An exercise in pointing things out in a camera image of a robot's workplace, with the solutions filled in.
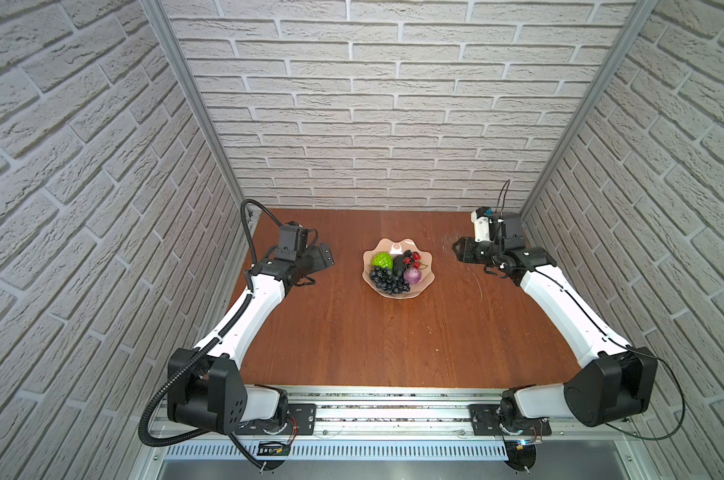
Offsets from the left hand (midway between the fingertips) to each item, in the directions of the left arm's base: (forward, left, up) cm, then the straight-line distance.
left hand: (315, 251), depth 84 cm
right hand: (-1, -41, +6) cm, 41 cm away
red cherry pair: (+7, -33, -13) cm, 36 cm away
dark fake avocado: (+4, -26, -14) cm, 30 cm away
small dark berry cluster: (+10, -30, -15) cm, 35 cm away
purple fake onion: (-1, -30, -13) cm, 33 cm away
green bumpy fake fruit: (+4, -21, -11) cm, 24 cm away
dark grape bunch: (-3, -21, -11) cm, 24 cm away
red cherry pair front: (+4, -32, -13) cm, 35 cm away
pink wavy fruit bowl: (+12, -25, -14) cm, 31 cm away
